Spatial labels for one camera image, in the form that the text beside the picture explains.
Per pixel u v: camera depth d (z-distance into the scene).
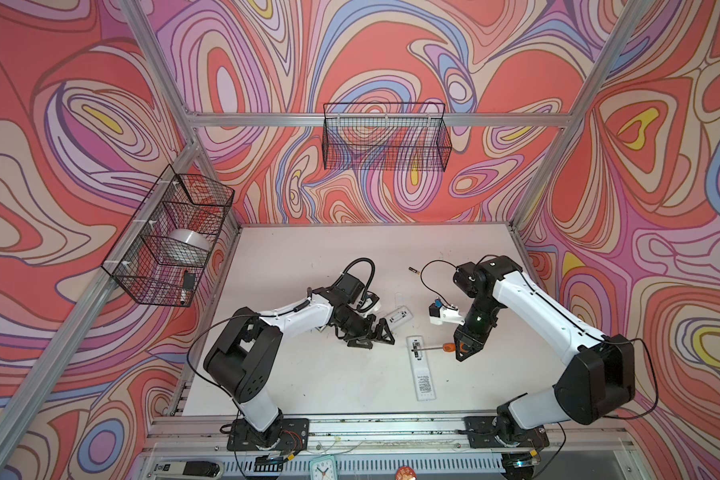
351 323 0.74
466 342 0.66
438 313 0.70
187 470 0.66
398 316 0.93
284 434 0.73
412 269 1.05
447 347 0.73
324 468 0.68
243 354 0.46
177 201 0.74
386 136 0.96
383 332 0.78
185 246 0.70
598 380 0.41
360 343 0.79
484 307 0.63
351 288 0.73
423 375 0.81
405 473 0.69
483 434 0.72
